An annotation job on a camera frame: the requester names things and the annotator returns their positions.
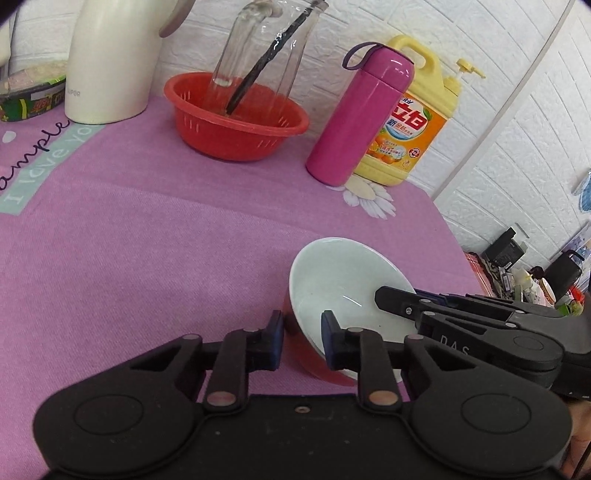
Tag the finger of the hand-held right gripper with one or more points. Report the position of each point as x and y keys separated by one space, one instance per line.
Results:
x=392 y=297
x=431 y=295

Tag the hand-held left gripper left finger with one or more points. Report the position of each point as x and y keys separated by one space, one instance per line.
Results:
x=276 y=334

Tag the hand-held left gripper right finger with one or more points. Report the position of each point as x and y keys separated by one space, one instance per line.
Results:
x=328 y=341

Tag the red bowl with white inside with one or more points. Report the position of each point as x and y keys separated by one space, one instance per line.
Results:
x=341 y=286

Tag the plaid blanket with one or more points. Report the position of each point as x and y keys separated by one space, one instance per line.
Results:
x=478 y=272

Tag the pink and white cup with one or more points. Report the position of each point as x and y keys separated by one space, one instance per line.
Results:
x=545 y=290

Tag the black kettle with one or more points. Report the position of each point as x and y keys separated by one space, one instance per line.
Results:
x=565 y=272

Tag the black box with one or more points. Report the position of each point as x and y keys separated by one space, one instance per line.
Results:
x=505 y=249

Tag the yellow detergent bottle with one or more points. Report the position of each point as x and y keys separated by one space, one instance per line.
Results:
x=415 y=134

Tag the purple floral tablecloth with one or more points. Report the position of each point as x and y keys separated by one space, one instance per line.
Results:
x=138 y=230

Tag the pink thermos bottle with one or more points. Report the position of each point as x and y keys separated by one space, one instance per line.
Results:
x=355 y=120

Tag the red plastic colander basket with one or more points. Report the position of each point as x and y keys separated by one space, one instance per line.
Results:
x=235 y=134

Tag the black stirring stick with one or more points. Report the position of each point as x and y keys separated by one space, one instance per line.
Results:
x=265 y=57

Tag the clear glass pitcher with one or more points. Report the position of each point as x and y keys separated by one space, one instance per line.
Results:
x=272 y=50

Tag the cream thermal kettle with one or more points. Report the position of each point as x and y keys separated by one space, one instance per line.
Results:
x=111 y=64

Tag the instant noodle bowl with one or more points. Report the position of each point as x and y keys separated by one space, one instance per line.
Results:
x=27 y=97

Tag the blue round wall decoration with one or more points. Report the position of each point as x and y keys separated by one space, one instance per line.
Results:
x=585 y=194

